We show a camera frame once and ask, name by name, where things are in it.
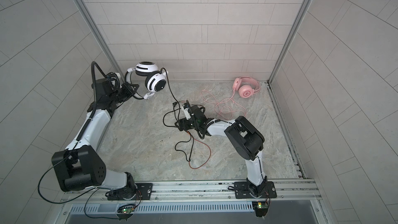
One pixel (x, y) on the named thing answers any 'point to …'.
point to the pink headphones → (246, 86)
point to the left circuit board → (126, 209)
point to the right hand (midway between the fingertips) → (179, 122)
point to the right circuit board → (261, 208)
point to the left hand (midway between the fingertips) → (141, 82)
